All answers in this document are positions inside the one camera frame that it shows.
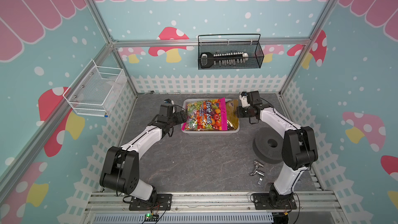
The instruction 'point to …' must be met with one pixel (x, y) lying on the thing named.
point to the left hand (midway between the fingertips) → (181, 117)
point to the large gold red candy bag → (232, 121)
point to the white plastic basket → (207, 132)
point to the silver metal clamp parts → (259, 173)
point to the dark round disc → (267, 145)
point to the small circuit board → (150, 217)
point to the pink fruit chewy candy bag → (205, 115)
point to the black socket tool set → (207, 59)
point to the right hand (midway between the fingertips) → (238, 111)
